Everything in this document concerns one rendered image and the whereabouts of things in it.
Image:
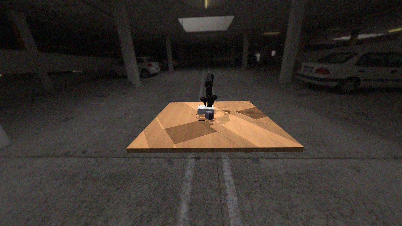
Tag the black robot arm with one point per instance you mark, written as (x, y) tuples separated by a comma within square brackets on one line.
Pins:
[(208, 85)]

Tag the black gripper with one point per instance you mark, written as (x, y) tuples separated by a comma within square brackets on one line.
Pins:
[(204, 99)]

